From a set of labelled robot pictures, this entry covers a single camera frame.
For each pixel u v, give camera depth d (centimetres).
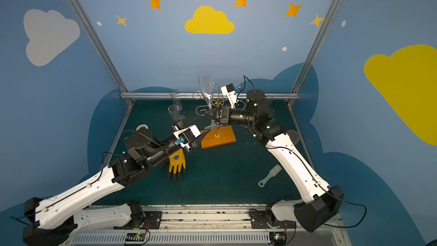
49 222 38
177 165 88
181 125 49
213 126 60
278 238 73
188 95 108
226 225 74
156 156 46
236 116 56
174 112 95
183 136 41
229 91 59
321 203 38
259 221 74
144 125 107
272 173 88
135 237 73
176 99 98
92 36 85
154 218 75
